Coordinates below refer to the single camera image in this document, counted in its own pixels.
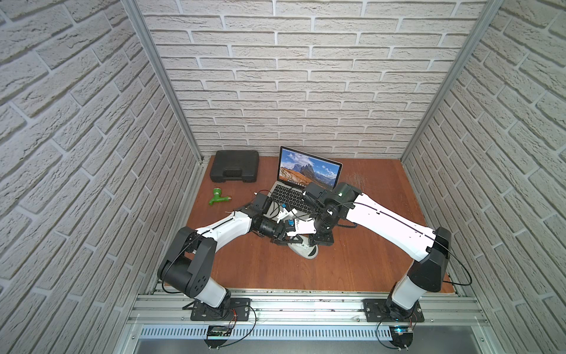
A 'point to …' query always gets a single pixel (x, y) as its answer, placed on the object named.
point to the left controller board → (217, 335)
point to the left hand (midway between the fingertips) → (300, 241)
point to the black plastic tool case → (235, 165)
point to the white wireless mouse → (304, 248)
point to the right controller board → (402, 336)
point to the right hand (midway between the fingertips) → (315, 237)
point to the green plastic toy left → (217, 197)
